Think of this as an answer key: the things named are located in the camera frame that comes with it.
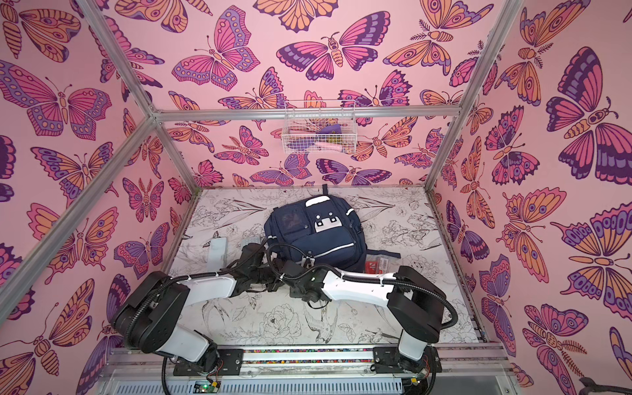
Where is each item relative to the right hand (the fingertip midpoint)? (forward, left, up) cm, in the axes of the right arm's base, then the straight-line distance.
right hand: (297, 285), depth 84 cm
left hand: (+4, -1, +1) cm, 4 cm away
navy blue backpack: (+23, -11, +1) cm, 26 cm away
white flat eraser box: (+13, +33, -4) cm, 36 cm away
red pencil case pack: (+10, -30, -3) cm, 32 cm away
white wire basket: (+52, -7, +28) cm, 60 cm away
